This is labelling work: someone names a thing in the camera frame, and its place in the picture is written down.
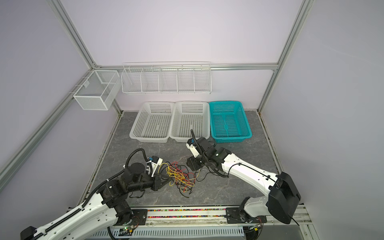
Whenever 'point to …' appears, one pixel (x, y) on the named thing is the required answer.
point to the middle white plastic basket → (186, 115)
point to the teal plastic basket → (228, 122)
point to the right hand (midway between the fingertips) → (191, 162)
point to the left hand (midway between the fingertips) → (170, 182)
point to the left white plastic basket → (153, 123)
